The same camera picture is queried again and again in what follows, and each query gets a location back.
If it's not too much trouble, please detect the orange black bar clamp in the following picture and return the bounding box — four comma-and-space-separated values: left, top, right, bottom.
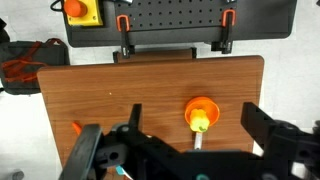
210, 8, 237, 55
116, 14, 137, 58

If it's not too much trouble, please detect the yellow cup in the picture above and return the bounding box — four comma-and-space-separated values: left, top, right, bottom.
189, 108, 211, 134

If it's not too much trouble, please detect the black robot cart top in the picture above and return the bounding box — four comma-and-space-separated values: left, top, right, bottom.
62, 0, 298, 49

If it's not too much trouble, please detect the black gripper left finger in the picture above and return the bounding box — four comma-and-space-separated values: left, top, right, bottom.
59, 103, 158, 180

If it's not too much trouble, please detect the white bowl with green stripe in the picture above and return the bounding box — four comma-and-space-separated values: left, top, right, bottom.
114, 164, 134, 180

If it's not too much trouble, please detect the black bag with red straps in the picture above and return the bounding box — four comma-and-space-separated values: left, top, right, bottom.
0, 37, 71, 96

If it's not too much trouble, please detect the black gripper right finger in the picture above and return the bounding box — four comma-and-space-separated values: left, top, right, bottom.
240, 101, 320, 180

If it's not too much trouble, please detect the black perforated mounting board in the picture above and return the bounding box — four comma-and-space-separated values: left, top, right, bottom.
114, 0, 238, 33

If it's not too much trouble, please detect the small orange toy carrot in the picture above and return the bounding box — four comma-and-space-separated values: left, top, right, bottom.
72, 121, 83, 136

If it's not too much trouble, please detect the orange pot with white handle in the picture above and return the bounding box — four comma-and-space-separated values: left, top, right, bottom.
184, 96, 221, 151

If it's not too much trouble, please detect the yellow emergency stop red button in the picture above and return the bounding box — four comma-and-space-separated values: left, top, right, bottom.
62, 0, 105, 28

